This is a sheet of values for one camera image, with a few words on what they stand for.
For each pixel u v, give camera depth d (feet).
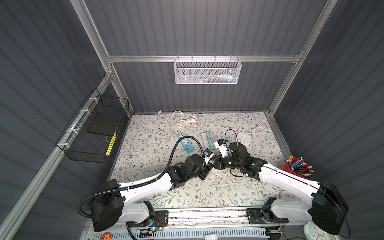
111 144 2.28
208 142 3.24
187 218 2.47
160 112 4.03
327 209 1.33
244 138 3.35
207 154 2.19
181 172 1.97
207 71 4.05
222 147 2.37
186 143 3.23
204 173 2.23
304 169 2.53
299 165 2.58
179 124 3.66
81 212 1.37
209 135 3.47
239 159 2.03
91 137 2.36
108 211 1.30
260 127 3.63
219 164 2.23
